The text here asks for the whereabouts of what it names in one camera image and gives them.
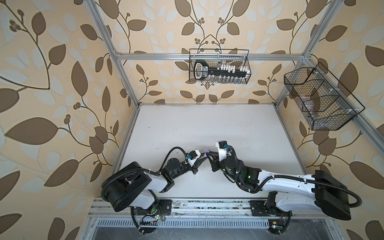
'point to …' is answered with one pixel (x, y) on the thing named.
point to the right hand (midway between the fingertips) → (208, 155)
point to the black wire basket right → (326, 104)
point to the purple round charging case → (205, 154)
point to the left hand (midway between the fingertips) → (206, 155)
